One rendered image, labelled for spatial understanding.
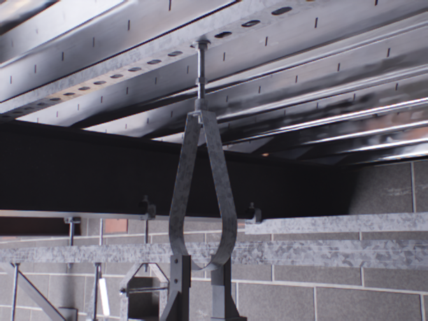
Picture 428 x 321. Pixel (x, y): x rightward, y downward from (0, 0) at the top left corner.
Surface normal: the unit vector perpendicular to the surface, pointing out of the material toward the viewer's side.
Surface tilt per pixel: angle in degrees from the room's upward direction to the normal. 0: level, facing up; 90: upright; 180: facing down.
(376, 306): 90
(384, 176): 90
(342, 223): 90
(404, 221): 90
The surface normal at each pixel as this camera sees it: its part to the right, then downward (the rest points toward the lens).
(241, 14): -0.75, -0.09
